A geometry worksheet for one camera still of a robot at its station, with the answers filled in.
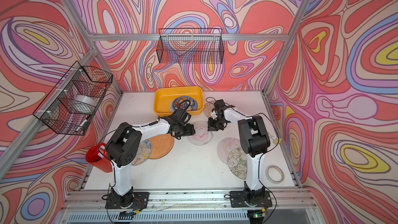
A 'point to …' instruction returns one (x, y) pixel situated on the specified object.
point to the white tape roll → (274, 174)
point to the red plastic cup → (97, 156)
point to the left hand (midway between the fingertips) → (193, 133)
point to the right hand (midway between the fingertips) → (209, 132)
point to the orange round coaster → (161, 144)
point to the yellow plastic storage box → (164, 96)
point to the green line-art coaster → (237, 162)
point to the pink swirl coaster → (202, 137)
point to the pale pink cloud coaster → (225, 146)
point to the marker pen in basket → (83, 122)
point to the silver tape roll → (83, 103)
